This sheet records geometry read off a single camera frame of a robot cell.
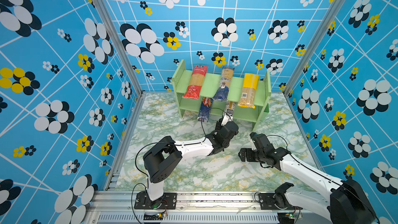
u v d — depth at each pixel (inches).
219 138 25.7
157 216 27.7
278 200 25.7
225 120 29.0
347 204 15.7
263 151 25.8
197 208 28.5
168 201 28.8
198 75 34.8
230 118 27.7
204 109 35.1
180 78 35.8
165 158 18.6
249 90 31.4
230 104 33.3
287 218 27.3
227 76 34.1
